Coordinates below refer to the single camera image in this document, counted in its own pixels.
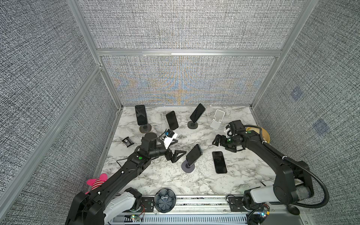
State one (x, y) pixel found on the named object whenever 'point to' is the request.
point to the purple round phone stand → (186, 168)
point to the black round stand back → (191, 125)
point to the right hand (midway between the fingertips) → (218, 144)
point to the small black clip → (128, 142)
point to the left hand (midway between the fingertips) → (180, 146)
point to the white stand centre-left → (177, 131)
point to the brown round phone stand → (145, 129)
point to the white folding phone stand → (219, 116)
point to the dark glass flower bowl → (165, 200)
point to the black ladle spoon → (293, 210)
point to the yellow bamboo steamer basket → (265, 135)
